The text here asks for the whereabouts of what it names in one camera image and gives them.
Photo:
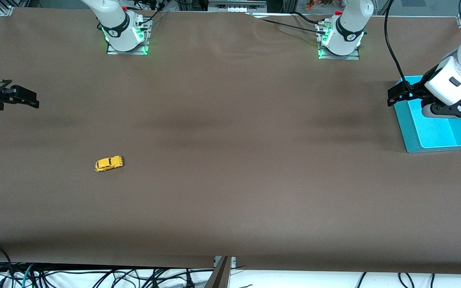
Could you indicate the teal plastic bin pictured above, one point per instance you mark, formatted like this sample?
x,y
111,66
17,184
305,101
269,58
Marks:
x,y
434,132

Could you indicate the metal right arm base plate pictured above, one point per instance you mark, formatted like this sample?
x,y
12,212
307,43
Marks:
x,y
126,52

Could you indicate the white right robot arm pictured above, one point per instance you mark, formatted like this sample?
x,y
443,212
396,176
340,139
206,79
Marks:
x,y
114,20

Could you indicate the brown table cover sheet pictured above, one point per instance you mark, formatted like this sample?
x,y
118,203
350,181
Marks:
x,y
230,160

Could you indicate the grey background device box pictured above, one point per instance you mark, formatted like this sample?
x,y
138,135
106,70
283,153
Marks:
x,y
236,4

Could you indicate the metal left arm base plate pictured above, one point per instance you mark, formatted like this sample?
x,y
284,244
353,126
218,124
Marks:
x,y
350,57

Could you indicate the yellow beetle toy car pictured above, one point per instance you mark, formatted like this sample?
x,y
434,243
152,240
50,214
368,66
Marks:
x,y
109,163

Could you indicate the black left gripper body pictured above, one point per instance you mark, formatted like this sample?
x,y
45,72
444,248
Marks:
x,y
417,89

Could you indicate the grey metal table beam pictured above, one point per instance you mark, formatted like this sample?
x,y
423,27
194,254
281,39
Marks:
x,y
220,276

